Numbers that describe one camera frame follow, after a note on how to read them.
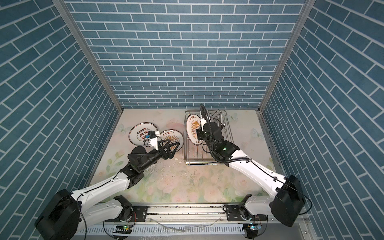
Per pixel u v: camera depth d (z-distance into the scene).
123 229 0.72
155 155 0.67
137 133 1.05
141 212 0.75
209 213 0.75
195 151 0.96
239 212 0.67
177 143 0.72
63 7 0.71
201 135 0.68
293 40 0.82
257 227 0.70
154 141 0.68
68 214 0.40
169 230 0.77
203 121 0.65
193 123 0.83
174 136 1.03
